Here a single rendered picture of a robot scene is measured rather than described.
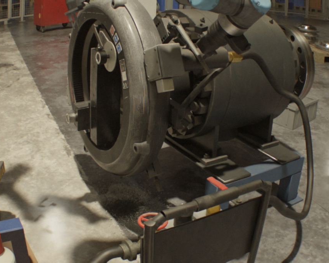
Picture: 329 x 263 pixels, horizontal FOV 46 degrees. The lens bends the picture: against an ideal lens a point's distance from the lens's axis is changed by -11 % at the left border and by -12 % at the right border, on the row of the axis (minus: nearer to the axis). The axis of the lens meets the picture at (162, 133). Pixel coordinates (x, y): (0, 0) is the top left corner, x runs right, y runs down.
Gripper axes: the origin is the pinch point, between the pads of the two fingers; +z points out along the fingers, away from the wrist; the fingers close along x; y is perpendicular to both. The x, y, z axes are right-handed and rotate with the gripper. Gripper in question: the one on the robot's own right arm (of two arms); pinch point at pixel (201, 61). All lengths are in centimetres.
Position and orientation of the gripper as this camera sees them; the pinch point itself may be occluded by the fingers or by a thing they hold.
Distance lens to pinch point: 138.4
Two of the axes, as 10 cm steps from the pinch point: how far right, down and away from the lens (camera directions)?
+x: -7.4, 4.1, -5.3
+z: -4.2, 3.3, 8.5
